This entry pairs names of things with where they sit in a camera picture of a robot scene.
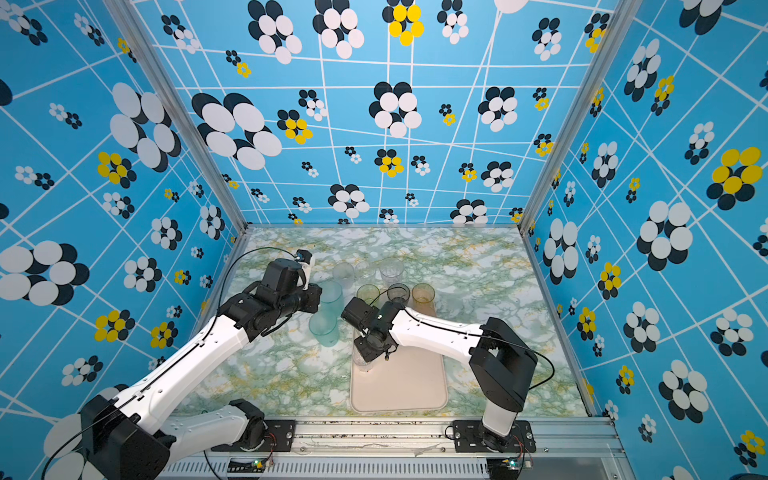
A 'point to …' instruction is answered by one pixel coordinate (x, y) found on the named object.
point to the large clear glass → (391, 270)
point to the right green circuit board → (504, 466)
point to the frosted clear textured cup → (344, 272)
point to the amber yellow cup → (423, 299)
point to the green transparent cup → (368, 292)
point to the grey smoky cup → (398, 292)
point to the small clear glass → (358, 359)
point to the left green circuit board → (247, 466)
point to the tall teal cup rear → (332, 298)
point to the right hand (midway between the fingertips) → (371, 347)
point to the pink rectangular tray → (409, 380)
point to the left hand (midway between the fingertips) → (320, 288)
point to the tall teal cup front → (326, 328)
